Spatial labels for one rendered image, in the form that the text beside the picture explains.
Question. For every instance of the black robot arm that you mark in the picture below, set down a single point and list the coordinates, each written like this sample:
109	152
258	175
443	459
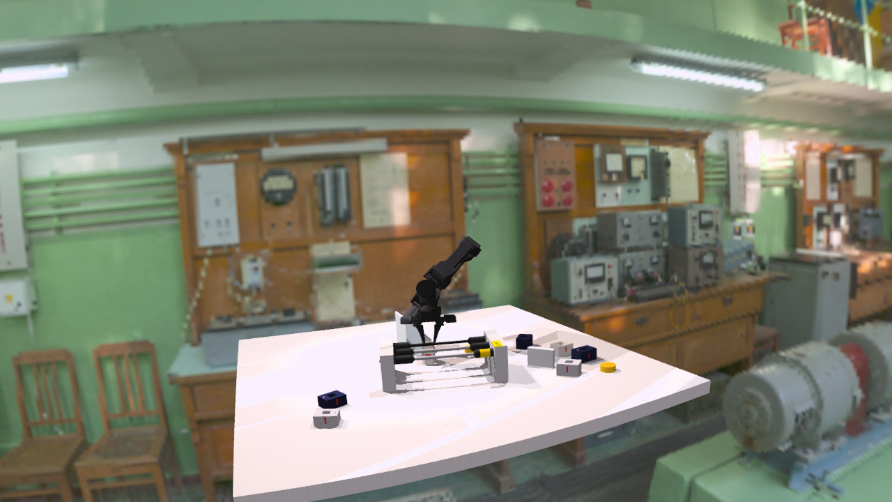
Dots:
440	277

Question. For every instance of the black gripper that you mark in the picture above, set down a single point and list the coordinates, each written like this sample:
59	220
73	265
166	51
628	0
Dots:
417	322

